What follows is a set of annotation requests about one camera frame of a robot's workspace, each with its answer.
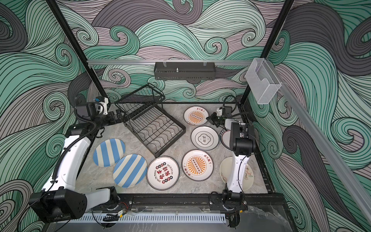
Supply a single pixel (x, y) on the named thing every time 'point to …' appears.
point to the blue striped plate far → (108, 152)
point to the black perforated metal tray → (185, 70)
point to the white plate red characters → (163, 173)
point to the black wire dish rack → (142, 109)
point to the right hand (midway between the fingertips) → (205, 117)
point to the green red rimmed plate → (224, 137)
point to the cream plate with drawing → (226, 166)
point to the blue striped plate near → (130, 170)
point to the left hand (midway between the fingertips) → (117, 112)
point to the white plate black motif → (205, 137)
